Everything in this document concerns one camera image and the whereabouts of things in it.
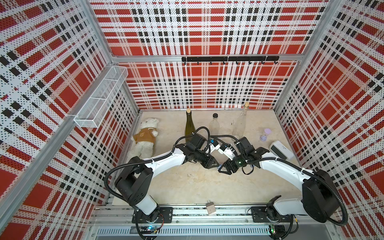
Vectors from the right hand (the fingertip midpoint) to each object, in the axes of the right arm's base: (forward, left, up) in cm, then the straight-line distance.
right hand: (224, 168), depth 81 cm
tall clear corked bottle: (+26, -11, +5) cm, 29 cm away
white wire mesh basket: (+31, +81, +13) cm, 88 cm away
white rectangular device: (+12, -37, -3) cm, 39 cm away
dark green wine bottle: (+19, +19, +12) cm, 30 cm away
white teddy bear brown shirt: (+22, +51, -3) cm, 55 cm away
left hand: (+1, +4, +2) cm, 5 cm away
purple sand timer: (+24, -30, -7) cm, 39 cm away
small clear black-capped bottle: (+20, +5, +12) cm, 24 cm away
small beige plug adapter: (-18, +8, -6) cm, 21 cm away
